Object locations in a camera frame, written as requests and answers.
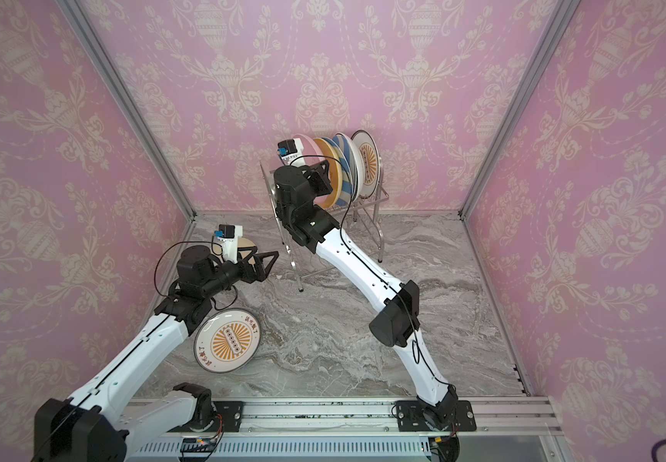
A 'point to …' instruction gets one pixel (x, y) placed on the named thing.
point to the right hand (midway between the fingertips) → (331, 165)
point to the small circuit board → (197, 445)
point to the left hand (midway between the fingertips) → (268, 253)
